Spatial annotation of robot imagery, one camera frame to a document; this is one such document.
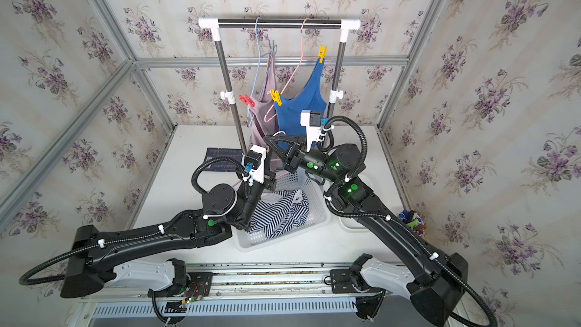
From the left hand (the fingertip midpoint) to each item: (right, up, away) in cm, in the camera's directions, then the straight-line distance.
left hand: (270, 150), depth 59 cm
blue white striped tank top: (+1, -23, +21) cm, 32 cm away
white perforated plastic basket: (+14, -16, +28) cm, 35 cm away
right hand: (+1, +2, -6) cm, 7 cm away
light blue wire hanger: (-10, +33, +42) cm, 55 cm away
